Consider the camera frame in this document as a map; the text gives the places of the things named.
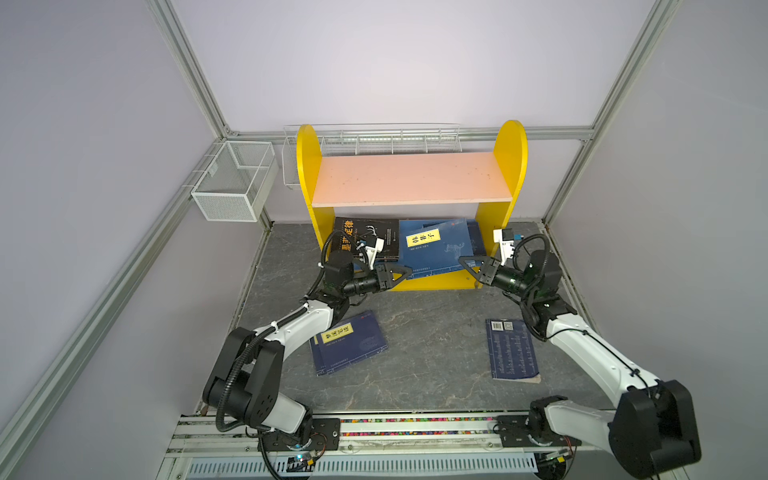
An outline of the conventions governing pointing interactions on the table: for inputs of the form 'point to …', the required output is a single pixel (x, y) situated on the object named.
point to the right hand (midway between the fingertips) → (459, 262)
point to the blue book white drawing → (465, 246)
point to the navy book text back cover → (510, 349)
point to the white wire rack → (370, 139)
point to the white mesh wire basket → (238, 186)
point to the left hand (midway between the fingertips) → (411, 277)
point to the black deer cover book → (358, 233)
